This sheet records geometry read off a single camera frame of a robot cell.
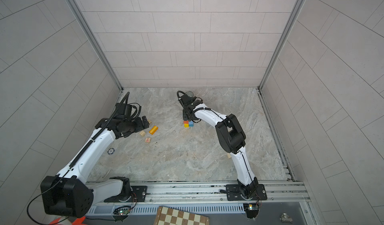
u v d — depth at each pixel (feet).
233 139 1.75
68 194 1.23
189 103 2.46
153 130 3.03
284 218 2.09
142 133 2.98
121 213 2.11
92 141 1.54
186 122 3.02
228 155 2.28
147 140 2.90
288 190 2.38
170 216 2.10
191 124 3.07
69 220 1.99
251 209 2.23
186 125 3.09
